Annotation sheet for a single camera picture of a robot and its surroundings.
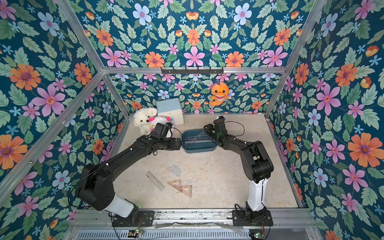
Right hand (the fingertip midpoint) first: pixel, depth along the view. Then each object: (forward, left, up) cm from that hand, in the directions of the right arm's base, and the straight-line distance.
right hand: (205, 125), depth 97 cm
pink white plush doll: (0, +28, +6) cm, 28 cm away
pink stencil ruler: (-4, +4, -10) cm, 12 cm away
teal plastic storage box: (-14, +5, -6) cm, 16 cm away
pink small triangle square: (-37, +9, -13) cm, 40 cm away
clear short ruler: (-34, +27, -13) cm, 45 cm away
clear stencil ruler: (-4, +1, -4) cm, 6 cm away
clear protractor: (-26, +18, -13) cm, 34 cm away
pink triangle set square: (-35, +16, -12) cm, 40 cm away
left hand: (-14, +16, +2) cm, 22 cm away
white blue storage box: (+12, +24, +4) cm, 27 cm away
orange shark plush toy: (+18, -10, +14) cm, 24 cm away
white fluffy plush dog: (-1, +40, +6) cm, 41 cm away
